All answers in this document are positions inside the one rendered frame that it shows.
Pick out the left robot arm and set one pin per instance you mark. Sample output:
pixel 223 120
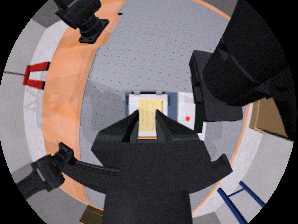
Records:
pixel 248 38

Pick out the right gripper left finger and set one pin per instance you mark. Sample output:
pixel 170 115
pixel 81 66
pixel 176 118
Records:
pixel 121 130

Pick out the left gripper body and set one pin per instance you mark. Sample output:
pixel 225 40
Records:
pixel 220 81

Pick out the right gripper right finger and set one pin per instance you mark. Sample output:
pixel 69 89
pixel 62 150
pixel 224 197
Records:
pixel 173 130

